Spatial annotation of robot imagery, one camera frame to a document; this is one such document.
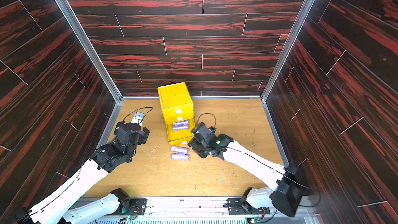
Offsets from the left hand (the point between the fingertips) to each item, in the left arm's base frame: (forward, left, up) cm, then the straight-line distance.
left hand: (135, 125), depth 73 cm
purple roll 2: (+14, -18, -23) cm, 33 cm away
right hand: (-3, -27, -10) cm, 29 cm away
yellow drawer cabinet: (+15, -18, -6) cm, 24 cm away
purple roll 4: (-4, -19, -24) cm, 31 cm away
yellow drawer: (+16, -16, -14) cm, 26 cm away
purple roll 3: (0, -19, -24) cm, 30 cm away
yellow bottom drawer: (+12, -17, -25) cm, 33 cm away
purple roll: (+18, -19, -23) cm, 35 cm away
